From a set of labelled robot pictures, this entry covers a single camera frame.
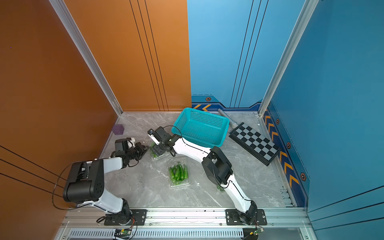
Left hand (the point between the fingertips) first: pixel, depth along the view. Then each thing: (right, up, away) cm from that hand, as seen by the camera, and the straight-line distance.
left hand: (150, 144), depth 95 cm
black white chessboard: (+68, 0, +2) cm, 68 cm away
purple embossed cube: (-26, +9, +10) cm, 30 cm away
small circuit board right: (+59, -37, -25) cm, 74 cm away
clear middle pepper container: (+19, -15, -10) cm, 26 cm away
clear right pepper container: (+43, -23, -13) cm, 50 cm away
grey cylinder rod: (+56, +13, +13) cm, 59 cm away
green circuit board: (-5, -40, -23) cm, 47 cm away
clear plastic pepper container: (+3, -7, -3) cm, 8 cm away
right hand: (+7, 0, -4) cm, 8 cm away
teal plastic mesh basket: (+33, +10, +15) cm, 38 cm away
